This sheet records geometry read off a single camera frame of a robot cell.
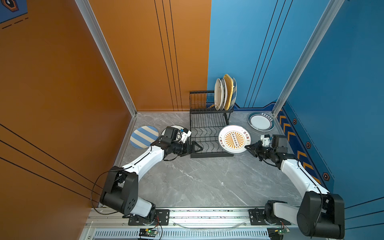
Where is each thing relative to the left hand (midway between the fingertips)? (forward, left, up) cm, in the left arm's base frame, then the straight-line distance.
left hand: (198, 148), depth 82 cm
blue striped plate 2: (+24, -20, +20) cm, 37 cm away
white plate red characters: (+24, -15, +20) cm, 35 cm away
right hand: (+2, -27, -1) cm, 27 cm away
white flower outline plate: (+16, +12, -2) cm, 20 cm away
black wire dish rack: (+34, -2, -11) cm, 36 cm away
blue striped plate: (+18, +40, -14) cm, 46 cm away
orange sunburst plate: (+7, -21, -1) cm, 22 cm away
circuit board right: (-36, -40, -14) cm, 55 cm away
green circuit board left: (-37, +24, -16) cm, 47 cm away
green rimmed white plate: (+33, -48, -14) cm, 60 cm away
